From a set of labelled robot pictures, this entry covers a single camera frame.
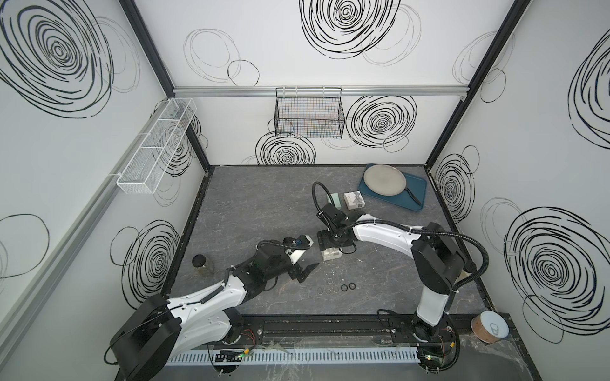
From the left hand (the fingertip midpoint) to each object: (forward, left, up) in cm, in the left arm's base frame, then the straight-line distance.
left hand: (309, 252), depth 80 cm
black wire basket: (+75, 0, +7) cm, 76 cm away
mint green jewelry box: (+29, -11, -8) cm, 32 cm away
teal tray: (+41, -51, -9) cm, 66 cm away
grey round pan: (+41, -36, -7) cm, 56 cm away
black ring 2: (-7, -15, -10) cm, 19 cm away
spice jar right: (-4, -53, -4) cm, 53 cm away
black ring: (-8, -12, -10) cm, 18 cm away
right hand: (+7, -7, -6) cm, 12 cm away
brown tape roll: (-20, -54, -3) cm, 58 cm away
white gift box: (+2, -8, -5) cm, 9 cm away
